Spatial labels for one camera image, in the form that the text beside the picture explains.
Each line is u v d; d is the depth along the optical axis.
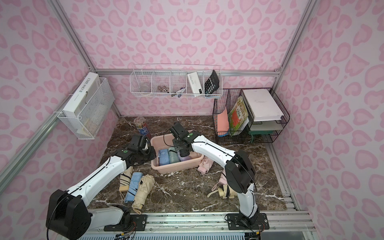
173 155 0.93
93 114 0.86
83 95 0.70
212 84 0.92
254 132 0.95
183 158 0.89
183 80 0.98
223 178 0.85
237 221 0.72
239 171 0.48
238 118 1.01
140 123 0.90
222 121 1.14
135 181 0.83
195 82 0.91
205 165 0.86
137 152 0.64
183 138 0.64
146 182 0.78
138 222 0.73
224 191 0.79
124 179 0.83
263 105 0.93
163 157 0.93
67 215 0.40
